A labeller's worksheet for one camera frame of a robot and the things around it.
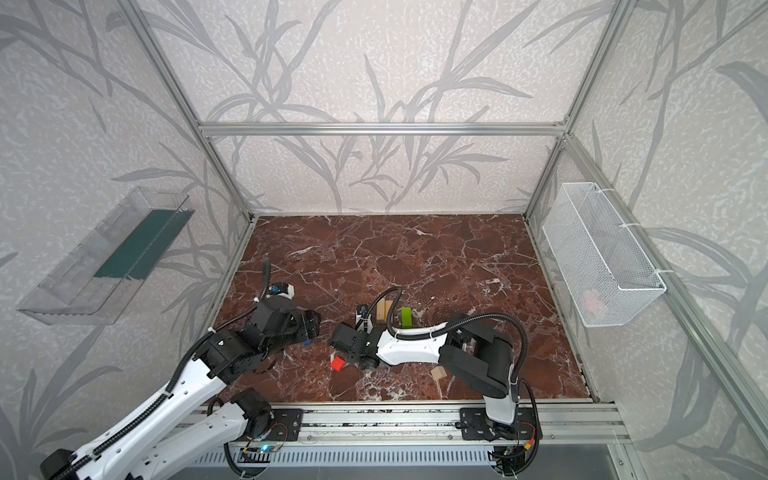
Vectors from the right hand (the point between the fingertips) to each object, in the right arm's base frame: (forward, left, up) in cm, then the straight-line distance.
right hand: (358, 337), depth 87 cm
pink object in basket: (+1, -61, +19) cm, 63 cm away
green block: (+7, -14, -3) cm, 16 cm away
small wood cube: (-10, -23, -1) cm, 25 cm away
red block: (-7, +5, -1) cm, 9 cm away
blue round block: (-8, +8, +19) cm, 22 cm away
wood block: (+8, -7, +2) cm, 11 cm away
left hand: (+1, +9, +15) cm, 17 cm away
